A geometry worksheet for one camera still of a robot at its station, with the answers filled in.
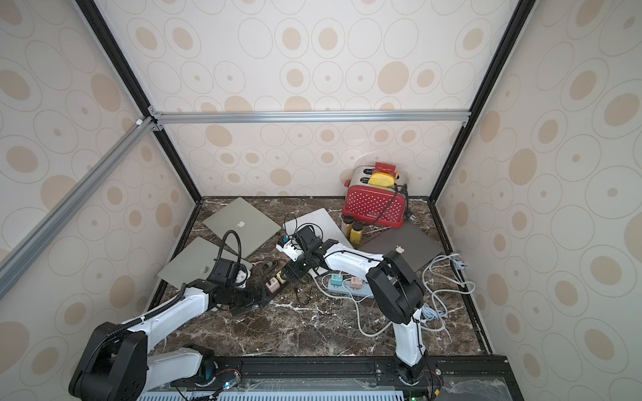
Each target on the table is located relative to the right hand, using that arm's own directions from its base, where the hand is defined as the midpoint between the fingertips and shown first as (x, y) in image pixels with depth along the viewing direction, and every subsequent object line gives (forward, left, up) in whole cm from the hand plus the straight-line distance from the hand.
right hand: (286, 274), depth 88 cm
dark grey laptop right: (+22, -51, -9) cm, 57 cm away
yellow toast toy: (+35, -34, +15) cm, 51 cm away
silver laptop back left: (+24, +19, -6) cm, 31 cm away
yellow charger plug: (-3, +2, +1) cm, 3 cm away
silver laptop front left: (+7, +39, -6) cm, 40 cm away
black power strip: (+2, +8, -6) cm, 10 cm away
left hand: (-8, +5, -2) cm, 10 cm away
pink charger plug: (-5, +4, +1) cm, 6 cm away
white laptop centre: (+33, -10, -9) cm, 35 cm away
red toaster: (+31, -29, +6) cm, 43 cm away
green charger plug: (-2, -18, +1) cm, 18 cm away
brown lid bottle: (+22, -21, +2) cm, 30 cm away
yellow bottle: (+18, -25, +1) cm, 31 cm away
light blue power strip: (-4, -27, -4) cm, 28 cm away
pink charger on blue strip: (-2, -25, 0) cm, 25 cm away
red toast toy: (+42, -36, +15) cm, 57 cm away
